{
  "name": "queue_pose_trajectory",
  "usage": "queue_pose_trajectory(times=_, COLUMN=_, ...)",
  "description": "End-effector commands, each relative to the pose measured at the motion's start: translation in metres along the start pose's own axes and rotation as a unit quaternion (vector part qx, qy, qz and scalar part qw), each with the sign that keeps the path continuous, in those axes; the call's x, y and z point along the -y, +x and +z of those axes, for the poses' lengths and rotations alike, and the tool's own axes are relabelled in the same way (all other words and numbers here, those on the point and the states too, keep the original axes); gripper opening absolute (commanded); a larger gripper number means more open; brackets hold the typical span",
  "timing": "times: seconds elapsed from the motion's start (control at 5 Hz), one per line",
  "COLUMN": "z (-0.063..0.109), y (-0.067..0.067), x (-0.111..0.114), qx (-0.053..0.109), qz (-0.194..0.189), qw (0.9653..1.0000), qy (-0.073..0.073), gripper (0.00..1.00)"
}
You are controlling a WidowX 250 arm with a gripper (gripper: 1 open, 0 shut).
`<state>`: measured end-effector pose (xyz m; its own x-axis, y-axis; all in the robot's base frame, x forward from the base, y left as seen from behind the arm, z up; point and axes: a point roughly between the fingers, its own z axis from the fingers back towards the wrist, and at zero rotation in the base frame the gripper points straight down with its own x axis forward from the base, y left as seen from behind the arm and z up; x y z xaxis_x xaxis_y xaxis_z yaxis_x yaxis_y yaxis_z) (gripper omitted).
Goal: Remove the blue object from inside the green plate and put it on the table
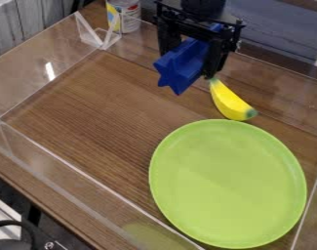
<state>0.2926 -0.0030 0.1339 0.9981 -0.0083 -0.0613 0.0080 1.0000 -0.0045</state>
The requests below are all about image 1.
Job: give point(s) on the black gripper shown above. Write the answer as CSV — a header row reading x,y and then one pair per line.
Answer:
x,y
204,20

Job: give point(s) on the blue star-shaped block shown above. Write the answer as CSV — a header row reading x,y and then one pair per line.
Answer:
x,y
180,65

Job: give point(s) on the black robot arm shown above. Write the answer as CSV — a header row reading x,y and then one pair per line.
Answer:
x,y
200,19

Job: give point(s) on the green plate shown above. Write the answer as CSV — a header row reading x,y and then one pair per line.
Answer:
x,y
228,183

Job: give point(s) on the white labelled can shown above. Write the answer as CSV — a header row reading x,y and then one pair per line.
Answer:
x,y
128,11

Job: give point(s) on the yellow toy banana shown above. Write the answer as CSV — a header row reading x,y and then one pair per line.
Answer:
x,y
231,104

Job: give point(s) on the clear acrylic enclosure wall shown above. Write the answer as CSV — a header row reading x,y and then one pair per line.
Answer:
x,y
84,115

